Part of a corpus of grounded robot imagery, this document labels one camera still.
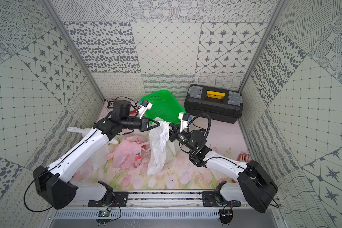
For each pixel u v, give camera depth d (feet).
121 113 1.87
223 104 3.12
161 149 2.22
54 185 1.24
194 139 1.87
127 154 2.51
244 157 2.87
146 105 2.12
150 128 2.19
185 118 2.09
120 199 2.41
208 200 2.42
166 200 2.49
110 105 3.77
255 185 1.36
